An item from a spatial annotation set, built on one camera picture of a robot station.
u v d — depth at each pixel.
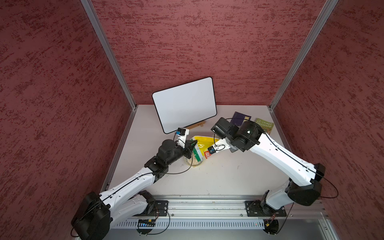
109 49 0.87
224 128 0.50
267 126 1.04
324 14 0.73
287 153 0.42
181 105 0.89
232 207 0.76
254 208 0.74
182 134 0.66
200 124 1.00
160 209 0.73
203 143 0.76
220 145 0.60
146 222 0.72
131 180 0.49
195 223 0.77
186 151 0.69
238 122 1.13
